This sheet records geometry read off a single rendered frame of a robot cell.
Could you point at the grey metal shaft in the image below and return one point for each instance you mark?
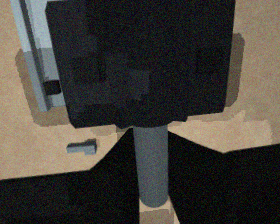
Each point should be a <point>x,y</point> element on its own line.
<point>151,150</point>

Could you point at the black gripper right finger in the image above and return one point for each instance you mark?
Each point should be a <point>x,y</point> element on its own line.
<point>206,185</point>

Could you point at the black housing block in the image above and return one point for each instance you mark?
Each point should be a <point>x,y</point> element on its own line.
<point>143,63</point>

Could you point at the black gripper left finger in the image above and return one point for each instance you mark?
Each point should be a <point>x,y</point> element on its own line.
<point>108,193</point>

